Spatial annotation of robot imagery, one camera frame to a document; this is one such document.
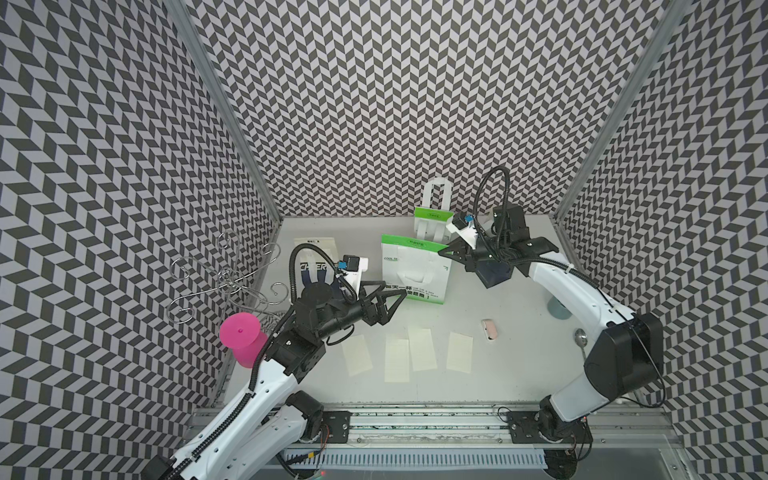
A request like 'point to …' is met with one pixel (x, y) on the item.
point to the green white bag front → (416, 267)
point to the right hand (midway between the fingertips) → (442, 254)
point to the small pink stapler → (490, 329)
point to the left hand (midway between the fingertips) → (395, 293)
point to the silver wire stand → (231, 285)
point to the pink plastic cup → (241, 332)
